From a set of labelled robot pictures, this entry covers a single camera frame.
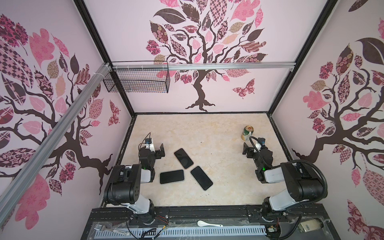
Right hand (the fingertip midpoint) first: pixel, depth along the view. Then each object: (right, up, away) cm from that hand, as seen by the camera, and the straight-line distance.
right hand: (253, 142), depth 92 cm
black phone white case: (-51, -21, -2) cm, 55 cm away
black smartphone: (-44, -11, +4) cm, 46 cm away
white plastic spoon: (-33, -38, -21) cm, 54 cm away
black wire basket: (-84, +48, +30) cm, 101 cm away
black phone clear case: (-33, -20, -6) cm, 39 cm away
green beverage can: (-2, +6, +4) cm, 8 cm away
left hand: (-62, -3, +2) cm, 62 cm away
